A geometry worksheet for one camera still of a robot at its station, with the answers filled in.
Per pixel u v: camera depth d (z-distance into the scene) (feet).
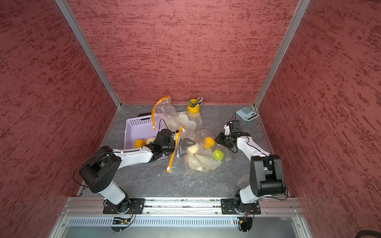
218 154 2.80
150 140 3.03
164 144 2.33
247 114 3.72
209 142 2.95
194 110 3.59
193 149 2.57
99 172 1.50
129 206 2.23
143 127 3.45
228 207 2.40
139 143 3.01
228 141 2.55
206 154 2.87
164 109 3.29
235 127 2.39
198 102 3.36
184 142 2.47
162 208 2.47
